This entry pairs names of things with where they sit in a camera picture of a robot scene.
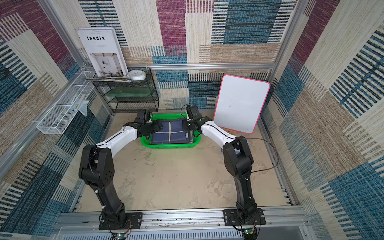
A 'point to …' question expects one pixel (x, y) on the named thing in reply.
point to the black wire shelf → (128, 89)
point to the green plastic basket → (147, 142)
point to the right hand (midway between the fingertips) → (184, 123)
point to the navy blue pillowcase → (172, 132)
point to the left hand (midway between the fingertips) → (158, 125)
